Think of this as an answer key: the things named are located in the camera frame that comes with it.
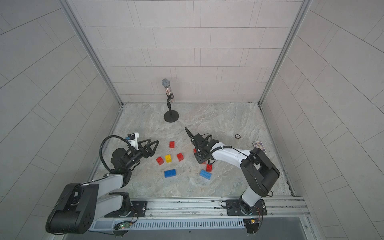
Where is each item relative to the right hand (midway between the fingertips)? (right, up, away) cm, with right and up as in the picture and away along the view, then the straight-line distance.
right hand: (201, 156), depth 89 cm
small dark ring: (+23, +11, +8) cm, 27 cm away
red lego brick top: (-18, +6, +4) cm, 20 cm away
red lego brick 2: (-12, +1, -3) cm, 13 cm away
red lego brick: (-24, -1, -4) cm, 24 cm away
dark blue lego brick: (-17, -7, -8) cm, 20 cm away
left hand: (-25, +11, -7) cm, 28 cm away
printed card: (+36, +6, +3) cm, 37 cm away
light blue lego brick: (+3, -8, -8) cm, 11 cm away
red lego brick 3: (+4, -4, -8) cm, 10 cm away
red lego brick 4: (-4, +4, 0) cm, 5 cm away
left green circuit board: (-34, -23, -24) cm, 48 cm away
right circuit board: (+23, -26, -21) cm, 40 cm away
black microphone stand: (-22, +24, +19) cm, 38 cm away
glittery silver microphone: (-20, +43, -4) cm, 48 cm away
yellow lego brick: (-19, 0, -4) cm, 20 cm away
